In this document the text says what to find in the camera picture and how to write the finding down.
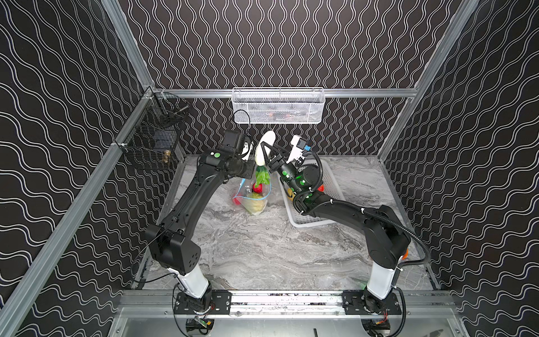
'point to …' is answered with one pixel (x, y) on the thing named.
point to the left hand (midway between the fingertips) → (254, 168)
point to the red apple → (237, 201)
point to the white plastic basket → (330, 187)
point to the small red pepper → (321, 188)
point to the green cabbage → (257, 202)
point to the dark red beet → (259, 189)
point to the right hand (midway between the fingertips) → (262, 145)
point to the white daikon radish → (262, 175)
